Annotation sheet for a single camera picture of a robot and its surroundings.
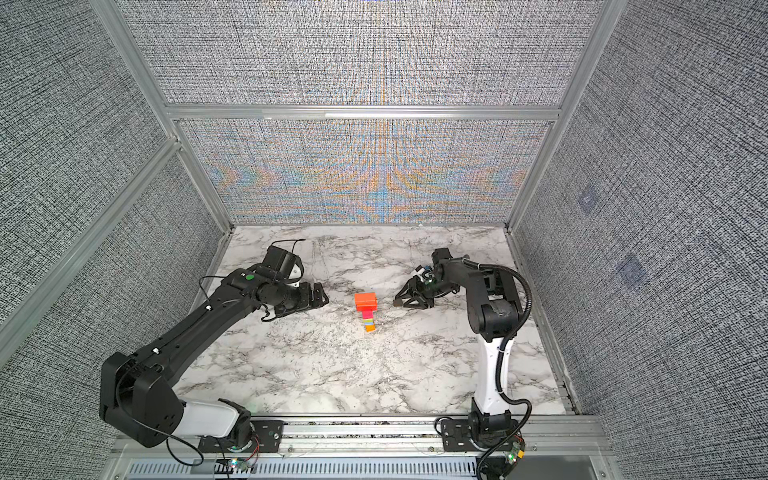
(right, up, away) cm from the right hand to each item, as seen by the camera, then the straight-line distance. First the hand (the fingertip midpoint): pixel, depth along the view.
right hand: (403, 301), depth 98 cm
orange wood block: (-11, -7, -6) cm, 14 cm away
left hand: (-25, +2, -16) cm, 30 cm away
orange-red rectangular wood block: (-12, +1, -7) cm, 14 cm away
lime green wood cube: (-11, -5, -8) cm, 15 cm away
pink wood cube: (-11, -3, -9) cm, 15 cm away
